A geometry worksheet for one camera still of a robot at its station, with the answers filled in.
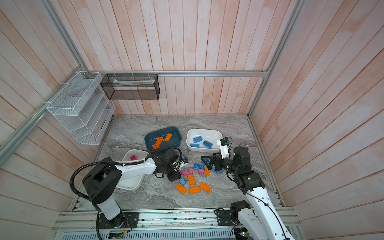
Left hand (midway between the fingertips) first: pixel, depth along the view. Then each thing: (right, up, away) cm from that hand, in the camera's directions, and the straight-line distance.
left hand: (176, 176), depth 88 cm
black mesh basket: (-34, +59, +17) cm, 70 cm away
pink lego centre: (+9, +3, 0) cm, 10 cm away
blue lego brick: (+20, +18, +13) cm, 30 cm away
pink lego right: (+15, +3, 0) cm, 15 cm away
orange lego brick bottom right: (+17, -5, -4) cm, 18 cm away
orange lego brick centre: (+9, -2, -1) cm, 9 cm away
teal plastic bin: (-3, +19, +16) cm, 25 cm away
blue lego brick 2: (+18, +10, -23) cm, 31 cm away
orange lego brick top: (-8, +22, +18) cm, 30 cm away
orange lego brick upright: (+19, +2, +2) cm, 19 cm away
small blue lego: (+4, -2, -4) cm, 6 cm away
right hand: (+17, +15, -14) cm, 27 cm away
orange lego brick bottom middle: (+11, -7, -5) cm, 13 cm away
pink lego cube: (-28, +9, +7) cm, 31 cm away
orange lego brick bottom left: (+3, -6, -4) cm, 8 cm away
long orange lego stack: (-14, +19, +13) cm, 27 cm away
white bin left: (-22, -1, -9) cm, 24 cm away
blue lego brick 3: (+12, +17, +13) cm, 24 cm away
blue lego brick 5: (+14, +21, +16) cm, 30 cm away
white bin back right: (+18, +20, +16) cm, 31 cm away
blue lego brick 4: (+14, +5, +2) cm, 15 cm away
